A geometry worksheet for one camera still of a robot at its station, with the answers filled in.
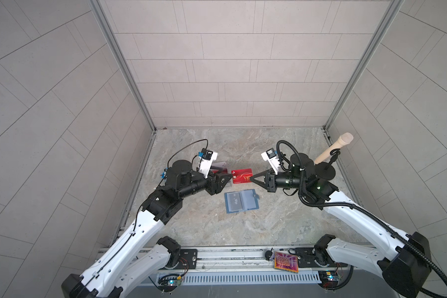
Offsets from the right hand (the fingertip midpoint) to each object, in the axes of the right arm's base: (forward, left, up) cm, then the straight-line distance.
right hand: (251, 183), depth 66 cm
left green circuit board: (-26, +32, -22) cm, 46 cm away
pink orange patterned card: (-21, -12, -23) cm, 33 cm away
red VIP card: (+3, +3, 0) cm, 4 cm away
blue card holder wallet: (+4, +3, -24) cm, 24 cm away
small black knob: (-19, -5, -21) cm, 28 cm away
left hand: (+2, +8, +4) cm, 9 cm away
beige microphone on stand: (+17, -41, +2) cm, 44 cm away
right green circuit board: (-27, -27, -25) cm, 46 cm away
